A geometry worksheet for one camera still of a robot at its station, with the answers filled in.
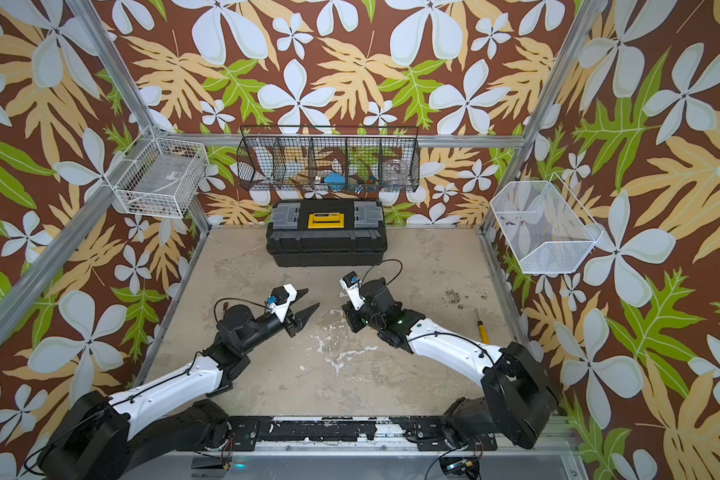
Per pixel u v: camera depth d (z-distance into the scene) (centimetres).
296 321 69
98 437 40
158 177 86
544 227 84
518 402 42
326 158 98
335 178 96
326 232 97
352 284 72
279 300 63
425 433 74
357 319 73
